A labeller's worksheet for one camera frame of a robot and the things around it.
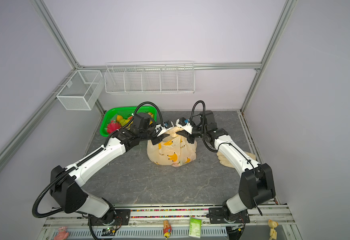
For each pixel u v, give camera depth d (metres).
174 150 0.82
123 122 1.06
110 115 1.08
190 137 0.70
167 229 0.68
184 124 0.66
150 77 0.97
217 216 0.73
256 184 0.43
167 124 0.65
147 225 0.72
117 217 0.74
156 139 0.70
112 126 0.99
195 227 0.69
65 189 0.41
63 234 0.68
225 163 0.91
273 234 0.68
